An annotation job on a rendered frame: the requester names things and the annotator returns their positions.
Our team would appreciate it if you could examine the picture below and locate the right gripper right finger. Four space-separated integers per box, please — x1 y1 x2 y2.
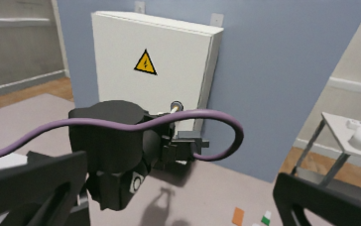
272 171 361 226

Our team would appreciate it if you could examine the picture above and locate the grey wall panel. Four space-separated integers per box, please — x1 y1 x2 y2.
57 0 361 183

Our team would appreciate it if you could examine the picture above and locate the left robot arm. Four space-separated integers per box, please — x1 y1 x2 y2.
0 100 209 226

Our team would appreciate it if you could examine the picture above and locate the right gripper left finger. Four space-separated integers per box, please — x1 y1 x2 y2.
0 151 87 226

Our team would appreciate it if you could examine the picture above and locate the orange flat rectangular tag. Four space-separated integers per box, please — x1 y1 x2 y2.
232 207 244 226

